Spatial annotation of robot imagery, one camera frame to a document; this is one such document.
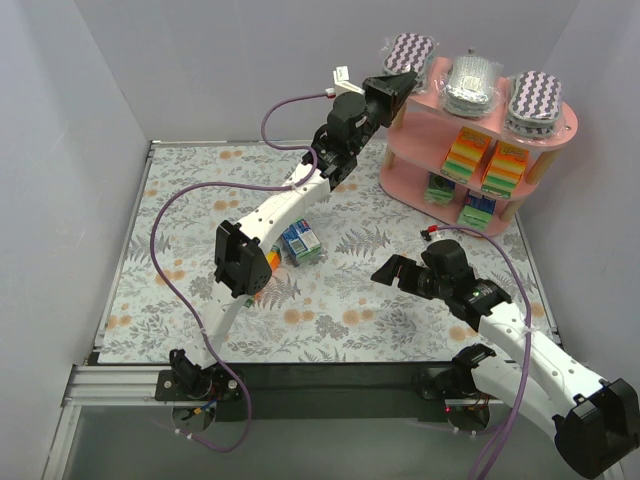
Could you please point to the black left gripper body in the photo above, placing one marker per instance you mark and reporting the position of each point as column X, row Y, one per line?
column 382, row 96

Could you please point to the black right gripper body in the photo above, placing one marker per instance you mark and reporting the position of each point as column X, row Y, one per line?
column 405, row 279

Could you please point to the purple wavy sponge pack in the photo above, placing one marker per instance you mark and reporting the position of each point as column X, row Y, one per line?
column 534, row 104
column 410, row 52

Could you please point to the silver scrubber sponge pack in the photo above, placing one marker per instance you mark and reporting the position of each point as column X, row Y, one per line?
column 469, row 88

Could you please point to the green blue sponge pack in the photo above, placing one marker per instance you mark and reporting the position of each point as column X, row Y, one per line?
column 300, row 242
column 477, row 211
column 439, row 190

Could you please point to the orange boxed sponge pack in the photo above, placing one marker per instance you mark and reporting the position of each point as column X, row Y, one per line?
column 505, row 169
column 465, row 154
column 274, row 258

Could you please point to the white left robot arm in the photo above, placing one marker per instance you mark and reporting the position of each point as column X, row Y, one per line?
column 241, row 247

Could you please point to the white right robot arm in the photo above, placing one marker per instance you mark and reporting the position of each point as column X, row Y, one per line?
column 593, row 422

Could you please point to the pink three-tier shelf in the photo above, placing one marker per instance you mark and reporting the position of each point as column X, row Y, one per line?
column 419, row 140

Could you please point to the floral table mat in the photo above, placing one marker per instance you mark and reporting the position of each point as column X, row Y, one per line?
column 327, row 309

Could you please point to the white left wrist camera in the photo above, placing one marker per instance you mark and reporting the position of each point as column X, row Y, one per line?
column 342, row 83

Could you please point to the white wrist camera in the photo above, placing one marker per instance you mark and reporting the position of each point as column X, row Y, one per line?
column 342, row 83
column 430, row 234

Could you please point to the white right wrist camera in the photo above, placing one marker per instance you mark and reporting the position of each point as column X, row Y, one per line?
column 430, row 234

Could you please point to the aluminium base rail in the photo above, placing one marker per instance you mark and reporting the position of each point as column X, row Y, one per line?
column 101, row 386

